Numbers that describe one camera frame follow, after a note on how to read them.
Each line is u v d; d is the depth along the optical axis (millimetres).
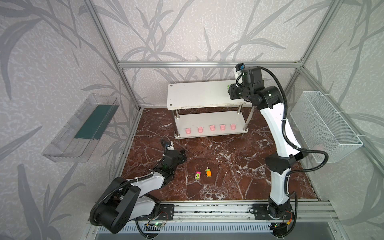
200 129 981
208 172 845
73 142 639
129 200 426
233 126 990
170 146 792
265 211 731
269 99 475
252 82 513
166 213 722
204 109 1195
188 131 963
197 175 828
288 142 467
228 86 660
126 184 454
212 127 987
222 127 987
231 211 752
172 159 675
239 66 607
